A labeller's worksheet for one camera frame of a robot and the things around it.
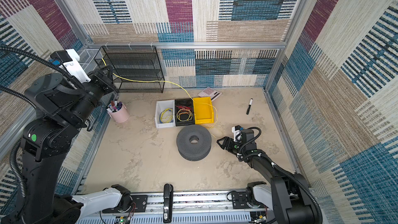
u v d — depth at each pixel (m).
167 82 1.20
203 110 1.06
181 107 1.02
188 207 0.73
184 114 1.06
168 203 0.70
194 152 0.84
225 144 0.79
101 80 0.41
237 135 0.81
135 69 1.11
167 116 1.00
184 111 1.05
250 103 1.11
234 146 0.77
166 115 1.02
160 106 1.05
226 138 0.79
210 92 1.16
